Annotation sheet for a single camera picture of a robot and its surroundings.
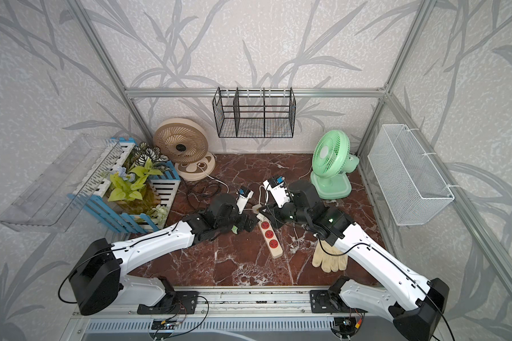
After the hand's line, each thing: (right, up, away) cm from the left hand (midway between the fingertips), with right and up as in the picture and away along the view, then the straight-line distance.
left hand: (253, 211), depth 81 cm
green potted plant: (-45, +10, -4) cm, 46 cm away
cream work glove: (+30, -19, +2) cm, 36 cm away
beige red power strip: (+7, -12, +5) cm, 15 cm away
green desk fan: (+31, +19, +1) cm, 36 cm away
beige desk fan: (-32, +28, +12) cm, 44 cm away
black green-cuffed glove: (-9, -9, +7) cm, 15 cm away
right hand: (+3, +3, -13) cm, 14 cm away
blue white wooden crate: (-53, 0, -4) cm, 53 cm away
